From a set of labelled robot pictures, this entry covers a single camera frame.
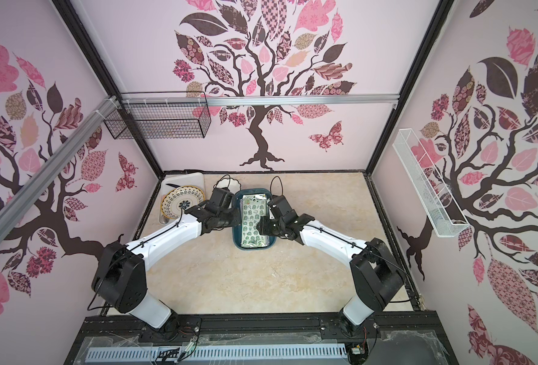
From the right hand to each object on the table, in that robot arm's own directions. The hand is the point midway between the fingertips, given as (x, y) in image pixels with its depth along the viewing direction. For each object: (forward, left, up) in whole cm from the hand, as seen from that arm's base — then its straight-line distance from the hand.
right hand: (260, 229), depth 85 cm
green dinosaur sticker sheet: (+10, +3, +2) cm, 10 cm away
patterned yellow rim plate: (+22, +43, -10) cm, 49 cm away
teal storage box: (+1, +10, -2) cm, 10 cm away
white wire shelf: (-7, -56, +19) cm, 59 cm away
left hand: (+4, +10, -1) cm, 11 cm away
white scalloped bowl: (+35, +18, -13) cm, 42 cm away
